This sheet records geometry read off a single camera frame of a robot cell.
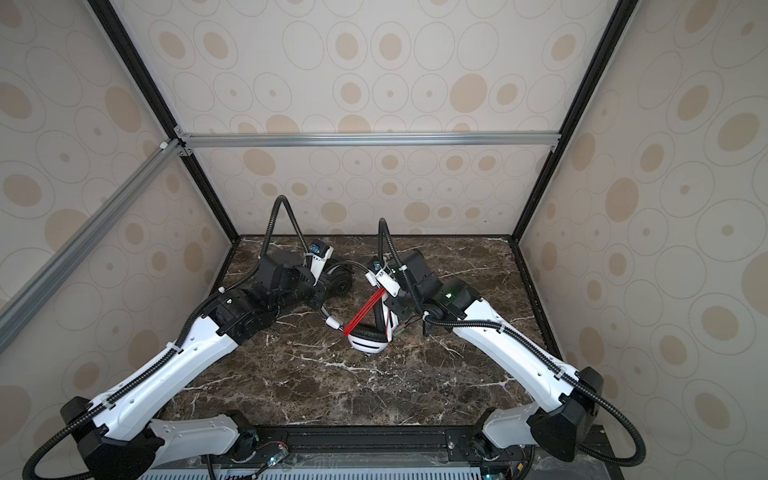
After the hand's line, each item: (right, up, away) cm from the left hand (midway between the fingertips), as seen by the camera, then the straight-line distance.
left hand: (336, 274), depth 70 cm
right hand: (+14, -3, +5) cm, 16 cm away
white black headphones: (+10, -12, -3) cm, 16 cm away
